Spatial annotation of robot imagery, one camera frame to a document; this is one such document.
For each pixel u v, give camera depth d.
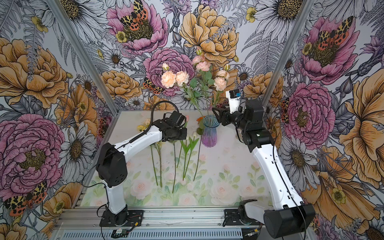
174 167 0.92
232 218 0.73
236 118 0.59
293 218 0.37
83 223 0.76
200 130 1.07
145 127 1.07
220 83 0.78
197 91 0.75
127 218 0.72
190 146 1.02
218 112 0.62
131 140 0.54
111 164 0.49
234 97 0.57
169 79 0.67
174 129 0.69
